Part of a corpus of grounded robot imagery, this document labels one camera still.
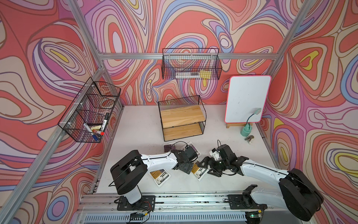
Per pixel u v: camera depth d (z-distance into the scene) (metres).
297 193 0.42
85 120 0.74
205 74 0.91
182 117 0.91
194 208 0.73
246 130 0.96
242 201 0.69
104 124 0.69
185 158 0.67
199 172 0.82
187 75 0.82
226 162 0.68
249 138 0.98
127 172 0.45
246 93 0.93
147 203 0.72
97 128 0.72
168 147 0.93
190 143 0.96
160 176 0.82
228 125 1.04
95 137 0.70
